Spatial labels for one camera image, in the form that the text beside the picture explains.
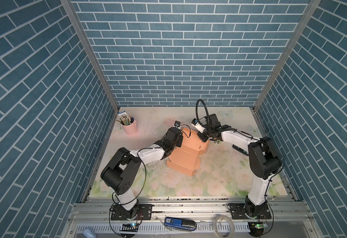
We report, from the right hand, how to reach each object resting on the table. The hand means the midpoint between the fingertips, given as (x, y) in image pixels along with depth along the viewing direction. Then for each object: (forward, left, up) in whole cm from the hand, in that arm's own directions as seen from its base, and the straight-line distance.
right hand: (197, 130), depth 97 cm
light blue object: (-58, +49, -5) cm, 76 cm away
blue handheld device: (-51, +5, -3) cm, 52 cm away
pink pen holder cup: (-2, +45, -1) cm, 45 cm away
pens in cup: (-2, +46, +10) cm, 47 cm away
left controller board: (-54, +32, -11) cm, 64 cm away
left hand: (-5, +12, +2) cm, 14 cm away
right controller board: (-49, -30, -11) cm, 59 cm away
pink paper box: (-16, +7, -9) cm, 20 cm away
